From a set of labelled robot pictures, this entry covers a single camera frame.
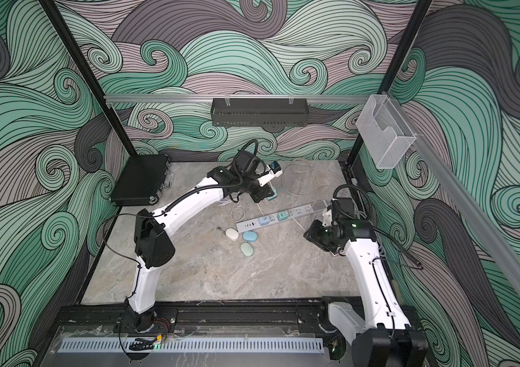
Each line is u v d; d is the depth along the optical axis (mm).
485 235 504
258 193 735
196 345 697
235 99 942
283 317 745
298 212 976
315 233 673
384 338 365
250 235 926
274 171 722
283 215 920
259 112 947
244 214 995
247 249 880
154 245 495
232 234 925
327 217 715
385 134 737
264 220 900
